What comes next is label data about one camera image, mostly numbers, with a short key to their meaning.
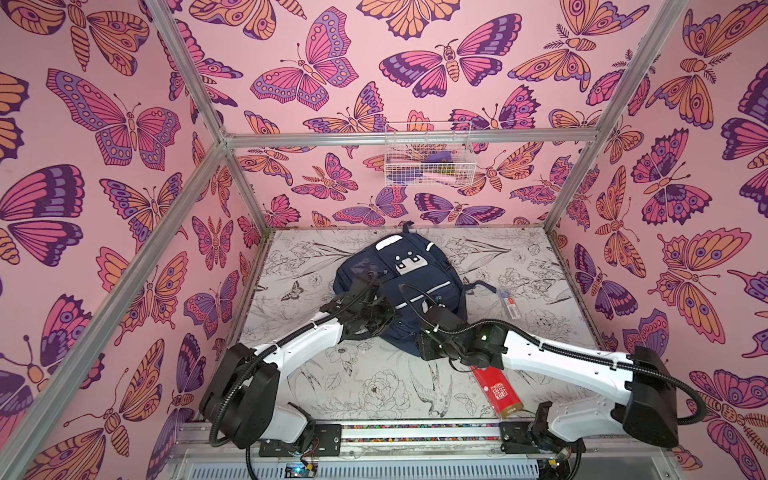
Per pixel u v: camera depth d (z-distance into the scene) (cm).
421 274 97
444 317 57
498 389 81
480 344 53
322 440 73
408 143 95
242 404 42
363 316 66
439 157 93
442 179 86
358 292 64
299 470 72
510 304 97
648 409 39
